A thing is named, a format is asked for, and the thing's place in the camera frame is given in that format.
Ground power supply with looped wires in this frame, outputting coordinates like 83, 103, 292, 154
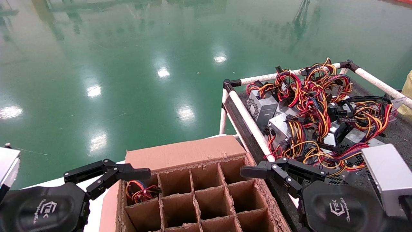
301, 58, 358, 113

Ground cardboard box with dividers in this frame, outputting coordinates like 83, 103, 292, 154
99, 135, 292, 232

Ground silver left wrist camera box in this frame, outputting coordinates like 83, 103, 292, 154
0, 143, 21, 197

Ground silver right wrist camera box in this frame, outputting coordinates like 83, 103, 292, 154
361, 143, 412, 218

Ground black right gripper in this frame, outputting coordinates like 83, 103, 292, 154
240, 157, 398, 232

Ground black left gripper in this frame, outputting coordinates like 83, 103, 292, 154
0, 159, 151, 232

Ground grey power supply perforated side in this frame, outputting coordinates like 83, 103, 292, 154
246, 72, 303, 131

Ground power supply with mesh vent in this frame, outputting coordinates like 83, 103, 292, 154
303, 142, 367, 187

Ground yellow fabric item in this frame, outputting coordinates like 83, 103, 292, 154
398, 70, 412, 121

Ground silver power supply orange wires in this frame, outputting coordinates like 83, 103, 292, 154
265, 113, 322, 162

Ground silver power supply red wires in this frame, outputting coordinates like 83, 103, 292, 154
274, 93, 332, 142

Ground small silver power supply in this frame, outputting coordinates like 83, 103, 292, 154
323, 121, 349, 147

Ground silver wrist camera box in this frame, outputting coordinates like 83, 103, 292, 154
361, 143, 412, 218
0, 143, 21, 197

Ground silver power supply with wires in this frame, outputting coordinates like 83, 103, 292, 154
341, 129, 386, 153

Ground grey power supply with wires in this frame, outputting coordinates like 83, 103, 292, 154
125, 180, 161, 204

